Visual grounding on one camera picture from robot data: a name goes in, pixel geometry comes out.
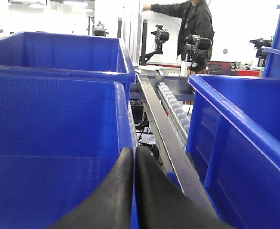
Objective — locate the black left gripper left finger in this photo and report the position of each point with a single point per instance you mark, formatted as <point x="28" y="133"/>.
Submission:
<point x="113" y="190"/>

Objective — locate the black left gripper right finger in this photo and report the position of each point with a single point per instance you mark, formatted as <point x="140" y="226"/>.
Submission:
<point x="154" y="198"/>

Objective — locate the steel roller rack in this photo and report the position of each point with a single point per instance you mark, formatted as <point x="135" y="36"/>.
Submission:
<point x="164" y="133"/>

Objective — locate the red cabinet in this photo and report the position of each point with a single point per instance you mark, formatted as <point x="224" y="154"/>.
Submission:
<point x="220" y="68"/>

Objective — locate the person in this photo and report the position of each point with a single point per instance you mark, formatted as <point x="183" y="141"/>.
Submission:
<point x="197" y="21"/>

